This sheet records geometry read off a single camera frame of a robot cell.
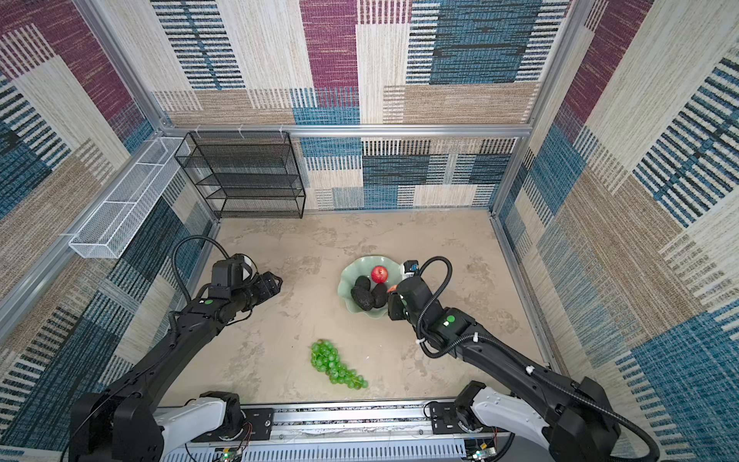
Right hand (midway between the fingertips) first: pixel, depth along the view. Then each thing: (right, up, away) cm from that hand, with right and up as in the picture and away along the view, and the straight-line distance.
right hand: (395, 299), depth 80 cm
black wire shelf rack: (-54, +41, +29) cm, 74 cm away
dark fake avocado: (-9, +2, +15) cm, 18 cm away
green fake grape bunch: (-19, -16, -1) cm, 25 cm away
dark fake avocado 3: (-4, -1, +10) cm, 11 cm away
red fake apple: (-4, +5, +16) cm, 17 cm away
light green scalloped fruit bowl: (-10, +7, +19) cm, 23 cm away
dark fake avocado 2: (-9, -1, +7) cm, 12 cm away
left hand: (-35, +5, +4) cm, 36 cm away
